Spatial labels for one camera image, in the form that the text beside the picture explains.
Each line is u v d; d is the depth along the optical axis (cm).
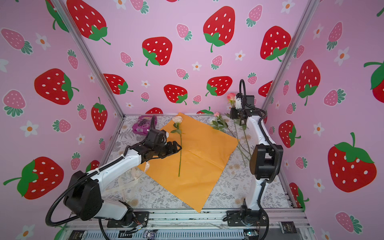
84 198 41
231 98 95
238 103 83
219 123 115
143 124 107
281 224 71
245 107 71
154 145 66
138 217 74
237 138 108
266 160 51
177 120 113
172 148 75
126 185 86
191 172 91
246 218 67
